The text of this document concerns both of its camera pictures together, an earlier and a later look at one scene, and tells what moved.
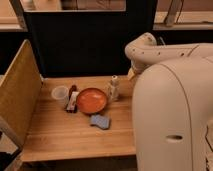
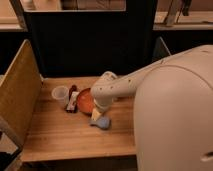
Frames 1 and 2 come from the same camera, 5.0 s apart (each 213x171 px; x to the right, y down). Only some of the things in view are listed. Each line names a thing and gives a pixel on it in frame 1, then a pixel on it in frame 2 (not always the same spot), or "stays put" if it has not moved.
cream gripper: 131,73 -> 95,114
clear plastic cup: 60,95 stays put
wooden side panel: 20,94 stays put
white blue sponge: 100,120 stays put
